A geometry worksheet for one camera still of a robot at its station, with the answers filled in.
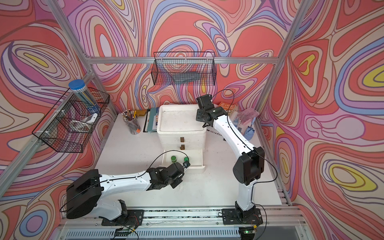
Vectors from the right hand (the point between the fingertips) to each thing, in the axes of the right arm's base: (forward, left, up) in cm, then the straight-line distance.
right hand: (204, 118), depth 86 cm
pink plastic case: (+24, -38, -22) cm, 50 cm away
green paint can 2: (-16, +12, -19) cm, 28 cm away
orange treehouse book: (+21, -19, -10) cm, 30 cm away
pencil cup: (+11, +48, -8) cm, 50 cm away
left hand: (-26, +14, -19) cm, 35 cm away
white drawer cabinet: (-8, +15, +1) cm, 17 cm away
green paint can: (-15, +19, -19) cm, 31 cm away
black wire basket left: (-9, +69, +8) cm, 70 cm away
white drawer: (-14, +6, -20) cm, 25 cm away
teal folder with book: (+19, +38, -20) cm, 47 cm away
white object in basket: (-8, +56, +12) cm, 58 cm away
